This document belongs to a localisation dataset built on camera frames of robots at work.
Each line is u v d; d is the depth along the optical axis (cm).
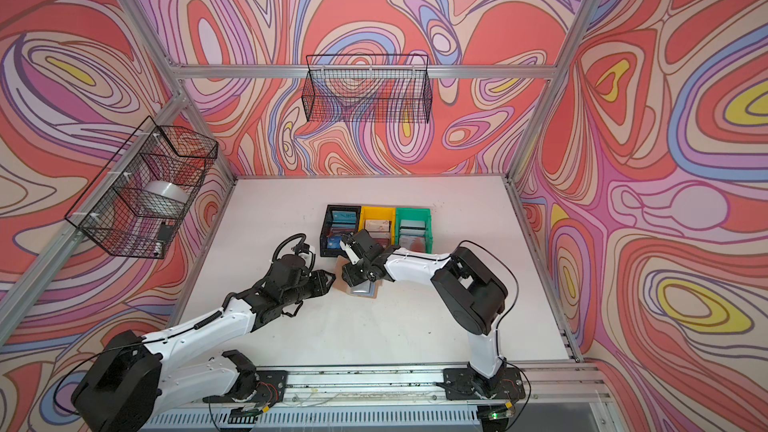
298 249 76
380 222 105
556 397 72
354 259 82
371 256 72
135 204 74
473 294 50
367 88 98
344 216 104
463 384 73
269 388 72
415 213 101
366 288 89
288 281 66
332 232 102
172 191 73
